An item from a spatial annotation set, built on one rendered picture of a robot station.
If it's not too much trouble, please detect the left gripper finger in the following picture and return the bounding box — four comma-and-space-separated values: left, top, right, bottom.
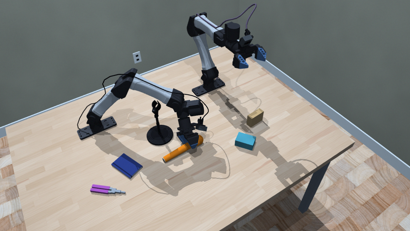
257, 47, 267, 61
238, 55, 249, 69

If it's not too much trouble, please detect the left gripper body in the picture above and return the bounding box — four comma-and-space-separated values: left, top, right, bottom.
232, 43, 266, 69

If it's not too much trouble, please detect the dark blue notebook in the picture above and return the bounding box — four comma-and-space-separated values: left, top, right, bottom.
111, 153, 143, 179

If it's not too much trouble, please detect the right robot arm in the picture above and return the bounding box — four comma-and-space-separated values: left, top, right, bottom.
77, 68, 204, 140

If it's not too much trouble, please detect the orange microphone head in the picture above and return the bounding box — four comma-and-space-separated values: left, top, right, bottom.
162, 135, 203, 162

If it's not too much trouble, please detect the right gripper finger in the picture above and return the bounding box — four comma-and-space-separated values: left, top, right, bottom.
186, 140, 198, 149
178, 135, 187, 144

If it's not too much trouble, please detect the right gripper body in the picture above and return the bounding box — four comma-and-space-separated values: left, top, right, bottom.
177, 117, 199, 145

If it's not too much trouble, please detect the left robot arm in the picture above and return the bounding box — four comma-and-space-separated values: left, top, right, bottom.
187, 12, 253, 97

